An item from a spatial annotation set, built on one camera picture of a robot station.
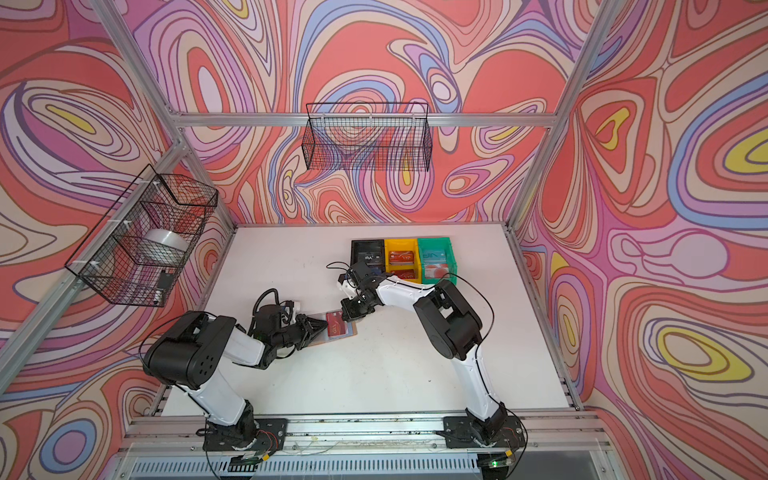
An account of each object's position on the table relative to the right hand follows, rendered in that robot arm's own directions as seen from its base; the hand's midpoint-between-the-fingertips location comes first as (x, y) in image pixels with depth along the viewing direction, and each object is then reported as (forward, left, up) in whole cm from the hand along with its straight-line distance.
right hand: (347, 322), depth 94 cm
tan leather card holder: (-4, -1, +1) cm, 4 cm away
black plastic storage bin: (+27, -7, +3) cm, 28 cm away
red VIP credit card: (-1, +4, +1) cm, 4 cm away
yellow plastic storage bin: (+24, -19, +2) cm, 30 cm away
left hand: (-1, +5, +2) cm, 6 cm away
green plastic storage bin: (+23, -32, +2) cm, 39 cm away
